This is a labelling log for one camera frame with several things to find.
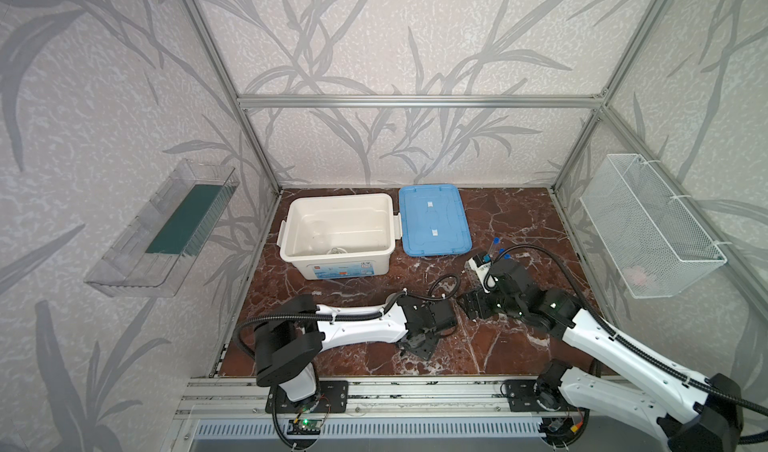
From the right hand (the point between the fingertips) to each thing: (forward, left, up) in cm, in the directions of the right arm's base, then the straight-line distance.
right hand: (468, 285), depth 78 cm
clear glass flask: (+15, +38, -6) cm, 41 cm away
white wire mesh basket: (0, -37, +19) cm, 42 cm away
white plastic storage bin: (+24, +41, -12) cm, 49 cm away
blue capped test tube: (+2, -5, +15) cm, 16 cm away
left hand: (-11, +12, -11) cm, 19 cm away
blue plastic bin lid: (+33, +6, -15) cm, 37 cm away
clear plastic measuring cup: (+23, +48, -12) cm, 54 cm away
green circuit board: (-30, +42, -15) cm, 53 cm away
